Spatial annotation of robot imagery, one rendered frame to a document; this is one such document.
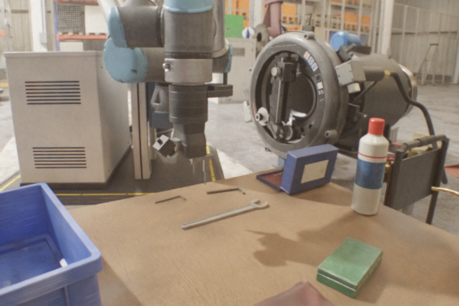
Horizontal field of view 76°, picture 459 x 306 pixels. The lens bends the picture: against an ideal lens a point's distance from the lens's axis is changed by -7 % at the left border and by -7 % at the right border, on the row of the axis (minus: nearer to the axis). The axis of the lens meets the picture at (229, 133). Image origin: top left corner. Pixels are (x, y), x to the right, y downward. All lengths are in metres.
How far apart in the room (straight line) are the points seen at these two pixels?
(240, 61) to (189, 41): 5.20
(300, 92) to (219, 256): 1.63
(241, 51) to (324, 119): 4.25
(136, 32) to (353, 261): 0.61
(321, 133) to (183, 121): 1.16
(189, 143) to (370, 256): 0.38
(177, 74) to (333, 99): 1.14
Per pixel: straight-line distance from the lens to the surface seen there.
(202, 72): 0.58
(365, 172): 0.78
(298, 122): 1.95
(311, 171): 0.88
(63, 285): 0.43
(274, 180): 0.95
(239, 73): 5.77
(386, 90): 2.12
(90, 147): 1.26
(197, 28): 0.57
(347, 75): 1.58
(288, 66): 1.76
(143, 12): 0.72
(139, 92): 1.29
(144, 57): 0.98
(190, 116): 0.58
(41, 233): 0.72
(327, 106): 1.62
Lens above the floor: 0.83
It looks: 14 degrees down
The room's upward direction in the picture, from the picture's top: 1 degrees clockwise
